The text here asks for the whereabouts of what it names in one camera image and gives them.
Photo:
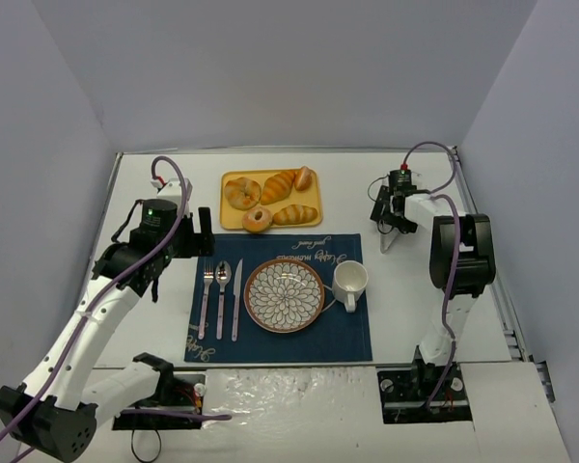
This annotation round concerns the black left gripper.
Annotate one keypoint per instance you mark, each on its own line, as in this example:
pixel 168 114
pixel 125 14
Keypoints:
pixel 199 236

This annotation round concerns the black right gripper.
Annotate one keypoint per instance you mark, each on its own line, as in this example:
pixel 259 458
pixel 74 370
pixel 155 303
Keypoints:
pixel 386 218

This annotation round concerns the small orange bread bun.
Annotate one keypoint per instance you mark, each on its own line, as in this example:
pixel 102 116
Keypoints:
pixel 303 179

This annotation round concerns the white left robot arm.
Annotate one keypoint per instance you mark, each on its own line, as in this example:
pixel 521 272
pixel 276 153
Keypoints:
pixel 53 410

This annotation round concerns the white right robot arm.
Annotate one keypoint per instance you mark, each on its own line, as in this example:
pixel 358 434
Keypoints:
pixel 461 261

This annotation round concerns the round twisted bread roll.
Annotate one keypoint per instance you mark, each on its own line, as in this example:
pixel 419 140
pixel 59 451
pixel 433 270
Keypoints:
pixel 242 193

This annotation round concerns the white ceramic mug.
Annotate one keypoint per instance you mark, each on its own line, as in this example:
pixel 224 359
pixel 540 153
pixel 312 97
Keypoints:
pixel 350 279

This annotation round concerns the sugared orange donut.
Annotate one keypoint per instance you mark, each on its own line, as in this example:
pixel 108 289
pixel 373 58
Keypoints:
pixel 257 220

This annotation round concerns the large striped croissant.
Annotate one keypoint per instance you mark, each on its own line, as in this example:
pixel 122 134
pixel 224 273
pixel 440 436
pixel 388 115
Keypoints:
pixel 278 187

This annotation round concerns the small striped croissant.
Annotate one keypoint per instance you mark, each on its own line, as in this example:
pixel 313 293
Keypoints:
pixel 295 214

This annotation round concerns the floral patterned ceramic plate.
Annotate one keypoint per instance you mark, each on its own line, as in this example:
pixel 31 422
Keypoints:
pixel 284 296

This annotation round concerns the dark blue cloth placemat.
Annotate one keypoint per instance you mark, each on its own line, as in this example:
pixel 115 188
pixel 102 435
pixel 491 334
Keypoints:
pixel 336 336

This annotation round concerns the spoon with pink handle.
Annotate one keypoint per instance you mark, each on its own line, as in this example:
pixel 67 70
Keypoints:
pixel 222 275

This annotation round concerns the fork with pink handle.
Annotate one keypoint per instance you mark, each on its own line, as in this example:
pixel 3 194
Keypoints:
pixel 208 278

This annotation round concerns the knife with pink handle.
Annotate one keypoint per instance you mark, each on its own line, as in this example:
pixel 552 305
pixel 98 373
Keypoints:
pixel 237 299

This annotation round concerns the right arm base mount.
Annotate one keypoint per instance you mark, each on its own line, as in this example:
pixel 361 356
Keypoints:
pixel 404 395

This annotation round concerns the metal table edge rail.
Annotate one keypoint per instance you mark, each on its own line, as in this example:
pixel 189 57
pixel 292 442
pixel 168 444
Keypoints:
pixel 512 330

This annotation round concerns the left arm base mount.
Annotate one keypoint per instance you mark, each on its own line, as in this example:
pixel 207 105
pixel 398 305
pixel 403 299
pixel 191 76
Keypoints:
pixel 185 395

